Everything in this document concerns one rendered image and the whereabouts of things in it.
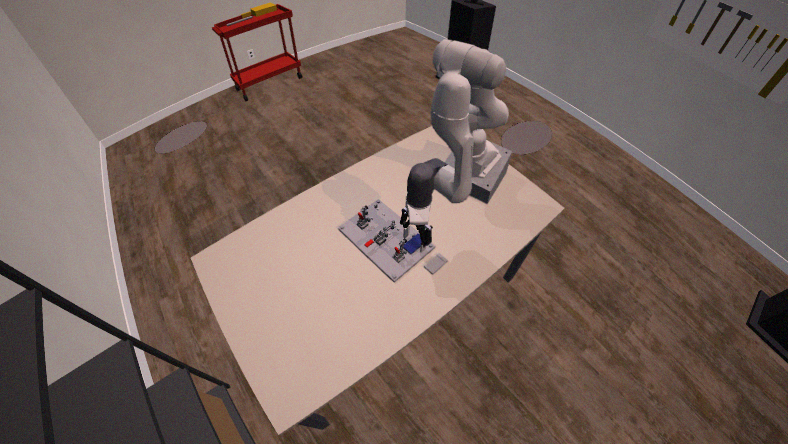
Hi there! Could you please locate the blue rectangular plate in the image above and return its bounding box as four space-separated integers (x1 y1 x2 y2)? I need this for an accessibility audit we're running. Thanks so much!
403 234 421 254

